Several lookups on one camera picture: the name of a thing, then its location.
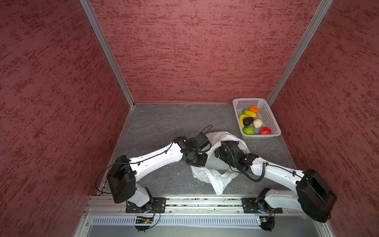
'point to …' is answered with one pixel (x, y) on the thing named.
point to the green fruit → (249, 131)
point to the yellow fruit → (249, 113)
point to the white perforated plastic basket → (265, 114)
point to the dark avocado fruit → (247, 120)
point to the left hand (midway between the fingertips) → (201, 167)
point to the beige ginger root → (257, 123)
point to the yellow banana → (241, 117)
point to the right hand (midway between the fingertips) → (218, 158)
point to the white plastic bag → (215, 172)
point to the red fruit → (265, 131)
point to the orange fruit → (254, 108)
